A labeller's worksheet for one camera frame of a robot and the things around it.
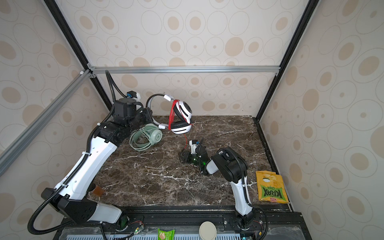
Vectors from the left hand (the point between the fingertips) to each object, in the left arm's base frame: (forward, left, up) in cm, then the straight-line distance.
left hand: (155, 108), depth 69 cm
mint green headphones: (+9, +12, -32) cm, 36 cm away
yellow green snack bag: (-23, -62, -39) cm, 77 cm away
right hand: (-3, -9, -37) cm, 38 cm away
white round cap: (-45, -24, -32) cm, 60 cm away
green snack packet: (-46, -4, -36) cm, 59 cm away
